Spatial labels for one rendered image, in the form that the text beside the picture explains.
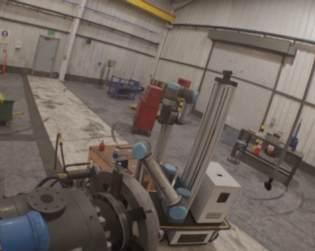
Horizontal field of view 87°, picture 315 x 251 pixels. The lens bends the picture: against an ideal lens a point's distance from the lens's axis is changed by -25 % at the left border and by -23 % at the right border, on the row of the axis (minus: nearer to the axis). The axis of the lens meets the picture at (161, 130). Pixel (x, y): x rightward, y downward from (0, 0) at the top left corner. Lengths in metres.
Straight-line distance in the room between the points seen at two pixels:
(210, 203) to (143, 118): 3.57
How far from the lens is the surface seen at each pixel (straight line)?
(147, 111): 5.23
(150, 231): 1.28
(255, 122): 9.65
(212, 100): 2.05
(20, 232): 0.84
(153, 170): 1.64
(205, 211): 2.18
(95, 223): 1.16
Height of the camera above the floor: 1.65
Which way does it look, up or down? 15 degrees down
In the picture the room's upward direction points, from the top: 17 degrees clockwise
